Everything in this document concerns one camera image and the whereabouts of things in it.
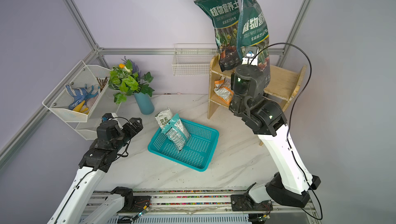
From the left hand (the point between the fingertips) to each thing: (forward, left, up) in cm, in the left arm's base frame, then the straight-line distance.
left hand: (136, 123), depth 74 cm
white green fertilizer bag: (+11, -10, -10) cm, 17 cm away
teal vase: (+28, +8, -16) cm, 33 cm away
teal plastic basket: (-5, -29, -26) cm, 39 cm away
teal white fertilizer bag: (+3, -18, -14) cm, 23 cm away
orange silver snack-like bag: (+22, -44, +2) cm, 50 cm away
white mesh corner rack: (-2, +21, +7) cm, 22 cm away
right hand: (+3, -50, +28) cm, 57 cm away
